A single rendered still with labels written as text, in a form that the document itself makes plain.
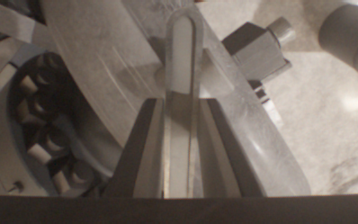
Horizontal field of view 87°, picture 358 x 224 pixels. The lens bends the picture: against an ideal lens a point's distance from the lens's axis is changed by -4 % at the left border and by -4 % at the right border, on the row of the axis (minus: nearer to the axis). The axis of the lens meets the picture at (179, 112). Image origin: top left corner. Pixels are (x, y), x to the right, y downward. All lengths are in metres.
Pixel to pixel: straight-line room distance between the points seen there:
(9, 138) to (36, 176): 0.09
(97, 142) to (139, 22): 0.35
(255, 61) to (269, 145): 0.16
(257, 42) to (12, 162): 0.46
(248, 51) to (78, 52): 0.23
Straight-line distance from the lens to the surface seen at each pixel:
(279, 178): 0.23
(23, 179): 0.45
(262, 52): 0.32
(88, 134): 0.48
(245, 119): 0.17
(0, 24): 0.24
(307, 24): 1.33
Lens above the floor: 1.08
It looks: 55 degrees down
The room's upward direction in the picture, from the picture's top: 174 degrees clockwise
